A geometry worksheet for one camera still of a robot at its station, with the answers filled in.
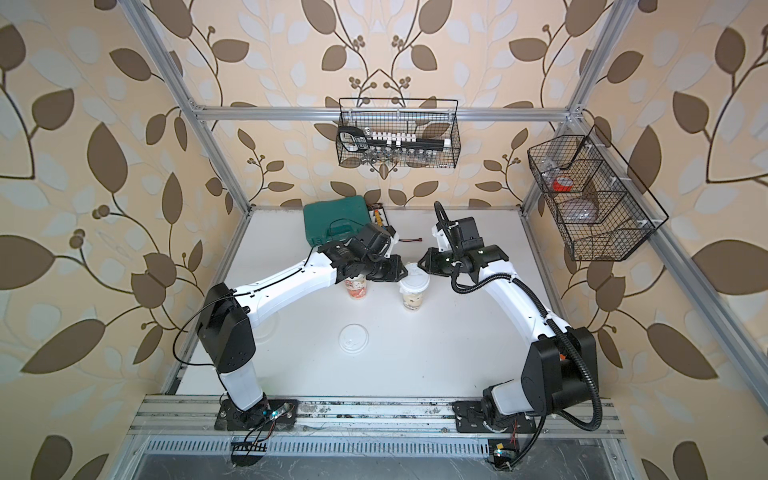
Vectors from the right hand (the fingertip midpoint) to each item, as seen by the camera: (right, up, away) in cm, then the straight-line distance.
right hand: (422, 264), depth 83 cm
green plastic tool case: (-23, +12, -7) cm, 26 cm away
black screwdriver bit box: (-15, +17, +35) cm, 41 cm away
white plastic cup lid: (-2, -4, -3) cm, 6 cm away
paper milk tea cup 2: (-19, -7, +3) cm, 20 cm away
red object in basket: (+38, +22, -3) cm, 44 cm away
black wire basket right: (+44, +15, -9) cm, 47 cm away
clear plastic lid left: (-20, -22, +3) cm, 30 cm away
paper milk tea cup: (-3, -11, +2) cm, 12 cm away
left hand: (-5, -1, -2) cm, 6 cm away
